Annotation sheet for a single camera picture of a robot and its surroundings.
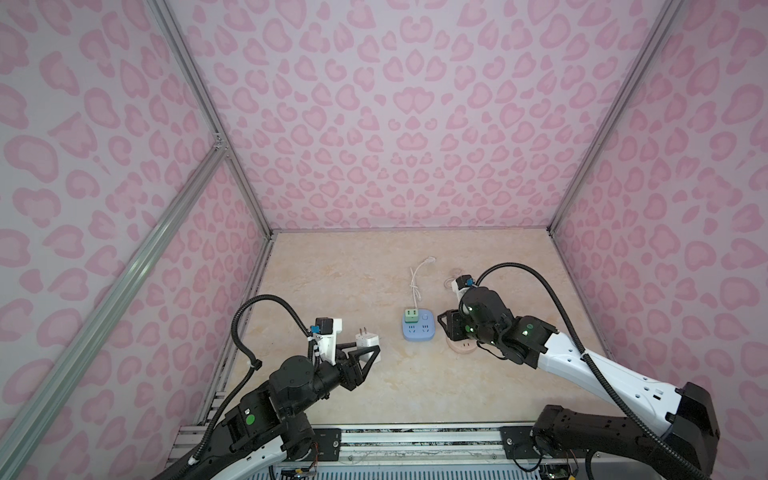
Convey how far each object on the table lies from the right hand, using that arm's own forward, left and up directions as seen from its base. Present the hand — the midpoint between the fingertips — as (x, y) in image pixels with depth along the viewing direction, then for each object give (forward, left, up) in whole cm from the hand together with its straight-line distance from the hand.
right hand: (441, 316), depth 76 cm
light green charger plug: (+6, +7, -11) cm, 14 cm away
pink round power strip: (-1, -7, -17) cm, 18 cm away
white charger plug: (-10, +18, +8) cm, 22 cm away
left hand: (-12, +15, +6) cm, 20 cm away
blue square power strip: (+3, +4, -16) cm, 17 cm away
